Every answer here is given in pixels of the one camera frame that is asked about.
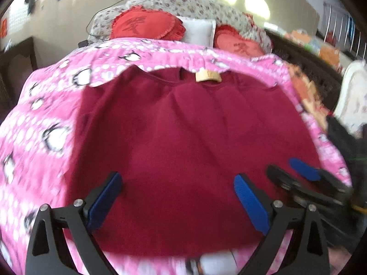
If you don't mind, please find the dark red long-sleeve sweater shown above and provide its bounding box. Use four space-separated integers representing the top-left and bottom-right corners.
65 65 320 257

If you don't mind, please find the black garment on chair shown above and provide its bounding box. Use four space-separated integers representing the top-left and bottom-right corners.
326 115 366 181

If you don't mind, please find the white floral upholstered chair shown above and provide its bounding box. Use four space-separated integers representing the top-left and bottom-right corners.
334 60 367 138

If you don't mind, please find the orange patterned cloth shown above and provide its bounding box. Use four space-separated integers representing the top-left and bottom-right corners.
287 63 330 132

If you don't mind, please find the pink penguin print blanket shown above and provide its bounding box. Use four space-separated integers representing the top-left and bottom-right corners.
1 38 351 274

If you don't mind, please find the metal stair railing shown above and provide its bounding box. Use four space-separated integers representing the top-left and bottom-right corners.
320 2 366 59

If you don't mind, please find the right red heart pillow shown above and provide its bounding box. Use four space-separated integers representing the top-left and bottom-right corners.
213 25 266 58

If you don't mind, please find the red heart pillow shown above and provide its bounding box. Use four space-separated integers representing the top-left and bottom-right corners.
213 25 266 58
110 6 186 41

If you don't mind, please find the white square pillow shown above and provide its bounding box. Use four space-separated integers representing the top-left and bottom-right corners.
177 16 216 48

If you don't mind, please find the dark wooden side cabinet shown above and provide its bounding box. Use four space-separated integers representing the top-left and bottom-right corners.
1 37 38 121

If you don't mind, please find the floral padded headboard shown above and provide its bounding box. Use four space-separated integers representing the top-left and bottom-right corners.
87 0 272 53

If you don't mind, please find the left red heart pillow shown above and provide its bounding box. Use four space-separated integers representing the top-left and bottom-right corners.
110 6 186 41

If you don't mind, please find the dark carved wooden bed frame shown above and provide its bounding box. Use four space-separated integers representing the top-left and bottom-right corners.
266 30 342 110

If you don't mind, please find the black charger cable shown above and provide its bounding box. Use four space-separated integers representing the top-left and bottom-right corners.
78 0 131 48

